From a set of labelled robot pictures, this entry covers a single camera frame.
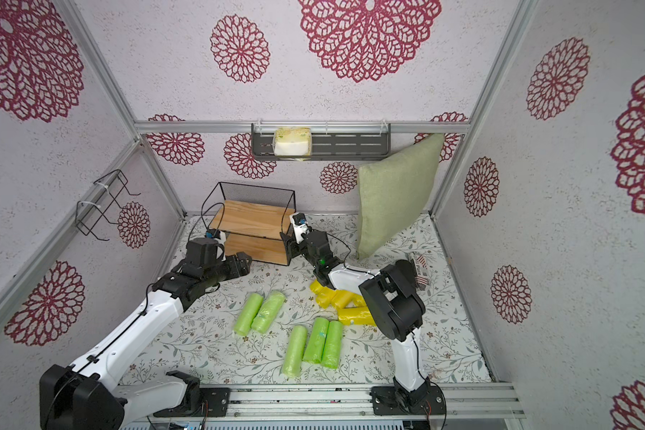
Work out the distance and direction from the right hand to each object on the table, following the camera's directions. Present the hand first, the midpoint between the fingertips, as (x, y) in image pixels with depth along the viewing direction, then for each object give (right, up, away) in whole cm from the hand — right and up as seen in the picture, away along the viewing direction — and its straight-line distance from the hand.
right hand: (287, 226), depth 90 cm
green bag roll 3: (+3, -38, -10) cm, 39 cm away
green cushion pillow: (+35, +12, -4) cm, 37 cm away
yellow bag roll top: (+10, -21, +3) cm, 24 cm away
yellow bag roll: (+18, -25, +1) cm, 31 cm away
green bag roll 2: (-5, -26, 0) cm, 27 cm away
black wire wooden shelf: (-14, +3, +10) cm, 18 cm away
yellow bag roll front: (+23, -29, -4) cm, 37 cm away
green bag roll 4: (+10, -37, -10) cm, 39 cm away
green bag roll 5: (+15, -38, -10) cm, 42 cm away
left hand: (-13, -11, -8) cm, 19 cm away
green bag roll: (-12, -29, -2) cm, 31 cm away
